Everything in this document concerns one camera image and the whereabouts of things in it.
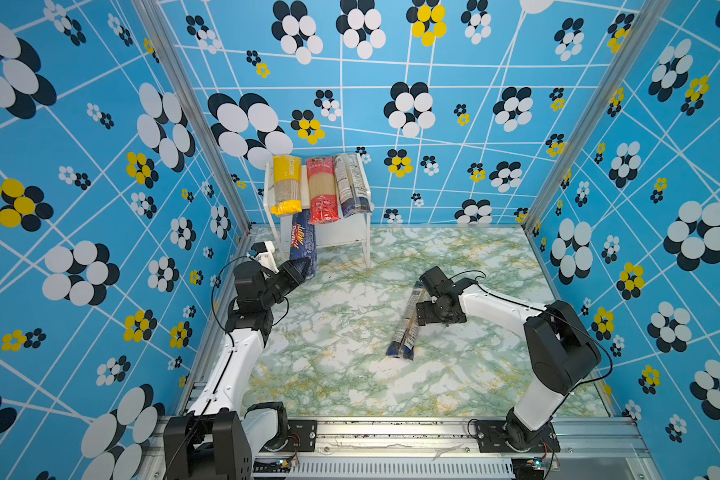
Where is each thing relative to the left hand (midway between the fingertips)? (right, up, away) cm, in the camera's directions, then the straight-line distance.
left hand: (309, 259), depth 78 cm
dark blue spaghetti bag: (-2, +5, 0) cm, 5 cm away
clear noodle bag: (+26, -24, +8) cm, 37 cm away
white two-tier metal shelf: (+10, +9, +15) cm, 20 cm away
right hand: (+37, -18, +15) cm, 44 cm away
